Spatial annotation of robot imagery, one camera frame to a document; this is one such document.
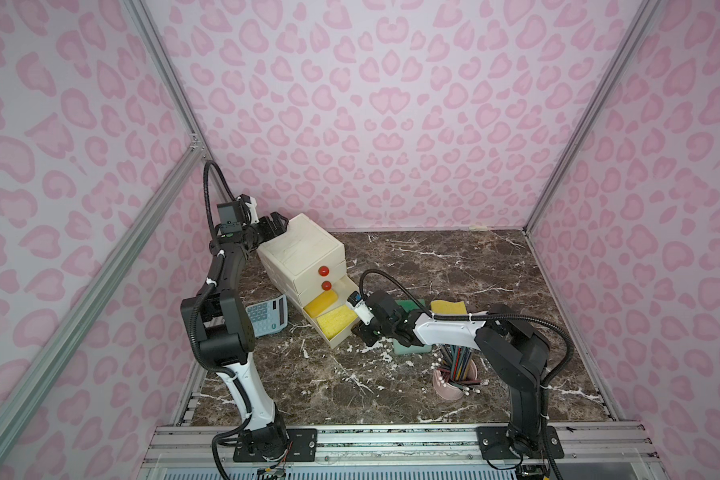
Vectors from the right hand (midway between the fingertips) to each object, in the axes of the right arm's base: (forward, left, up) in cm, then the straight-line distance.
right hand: (358, 327), depth 91 cm
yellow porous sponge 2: (+2, +7, 0) cm, 7 cm away
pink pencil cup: (-20, -23, +6) cm, 31 cm away
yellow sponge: (+9, -28, -3) cm, 29 cm away
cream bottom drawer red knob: (+17, +6, -4) cm, 18 cm away
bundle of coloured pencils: (-12, -27, +7) cm, 30 cm away
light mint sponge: (-5, -12, -3) cm, 14 cm away
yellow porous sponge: (+8, +12, 0) cm, 15 cm away
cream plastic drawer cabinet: (+10, +13, +19) cm, 25 cm away
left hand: (+26, +25, +20) cm, 41 cm away
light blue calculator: (+4, +28, 0) cm, 29 cm away
